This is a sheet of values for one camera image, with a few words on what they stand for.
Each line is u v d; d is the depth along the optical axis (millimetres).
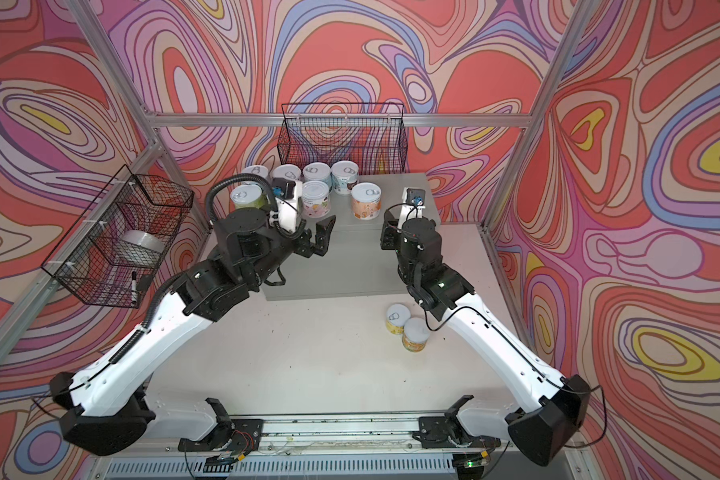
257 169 781
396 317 883
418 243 473
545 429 367
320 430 755
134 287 719
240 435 731
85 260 673
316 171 779
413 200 554
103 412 383
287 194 468
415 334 846
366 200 705
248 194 724
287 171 771
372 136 960
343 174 768
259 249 447
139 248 704
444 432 734
